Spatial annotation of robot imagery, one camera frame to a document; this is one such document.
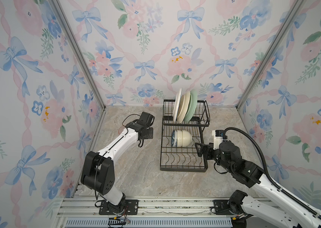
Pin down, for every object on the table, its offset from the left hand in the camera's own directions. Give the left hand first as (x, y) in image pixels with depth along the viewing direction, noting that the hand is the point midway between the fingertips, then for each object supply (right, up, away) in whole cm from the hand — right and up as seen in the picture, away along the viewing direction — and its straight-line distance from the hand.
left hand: (148, 132), depth 88 cm
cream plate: (+19, +14, -14) cm, 28 cm away
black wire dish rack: (+19, -12, +5) cm, 23 cm away
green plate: (+25, +15, -13) cm, 32 cm away
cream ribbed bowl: (+22, -4, 0) cm, 22 cm away
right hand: (+29, -5, -14) cm, 33 cm away
